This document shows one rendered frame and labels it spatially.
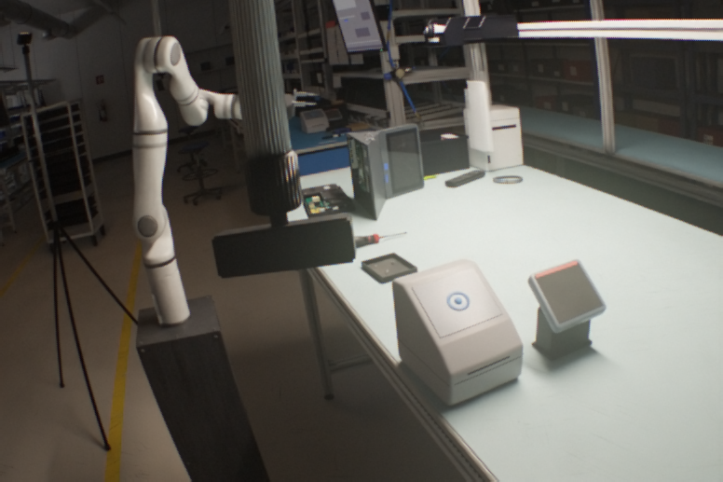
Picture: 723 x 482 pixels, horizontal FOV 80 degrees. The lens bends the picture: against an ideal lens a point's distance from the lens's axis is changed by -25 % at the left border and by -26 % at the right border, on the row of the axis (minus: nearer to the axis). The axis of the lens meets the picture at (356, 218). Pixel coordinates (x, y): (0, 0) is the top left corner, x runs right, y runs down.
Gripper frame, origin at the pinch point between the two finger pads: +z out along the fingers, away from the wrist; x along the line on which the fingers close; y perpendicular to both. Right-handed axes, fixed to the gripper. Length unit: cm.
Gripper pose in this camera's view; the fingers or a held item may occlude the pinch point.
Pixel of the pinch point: (316, 99)
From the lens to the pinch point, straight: 154.3
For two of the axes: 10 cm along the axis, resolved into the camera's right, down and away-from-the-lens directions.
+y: -0.7, 7.0, 7.1
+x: 0.3, 7.1, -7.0
